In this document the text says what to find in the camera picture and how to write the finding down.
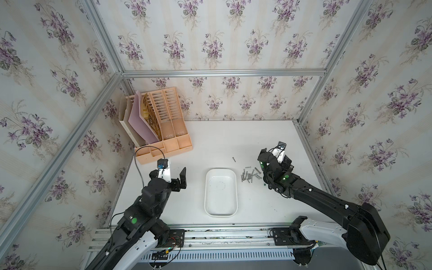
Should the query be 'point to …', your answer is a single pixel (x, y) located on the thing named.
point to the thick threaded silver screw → (250, 176)
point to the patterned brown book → (149, 116)
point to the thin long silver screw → (247, 171)
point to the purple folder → (139, 125)
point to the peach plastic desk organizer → (175, 139)
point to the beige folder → (124, 117)
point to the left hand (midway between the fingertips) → (178, 169)
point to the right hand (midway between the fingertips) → (275, 153)
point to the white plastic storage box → (221, 193)
